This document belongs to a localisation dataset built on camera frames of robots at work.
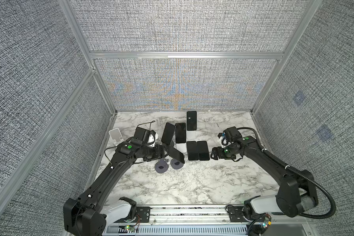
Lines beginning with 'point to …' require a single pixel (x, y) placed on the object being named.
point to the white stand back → (191, 135)
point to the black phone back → (191, 120)
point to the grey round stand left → (162, 166)
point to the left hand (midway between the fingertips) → (164, 154)
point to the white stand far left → (115, 134)
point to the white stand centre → (182, 147)
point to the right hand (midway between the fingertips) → (217, 155)
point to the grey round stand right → (176, 164)
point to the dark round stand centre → (171, 143)
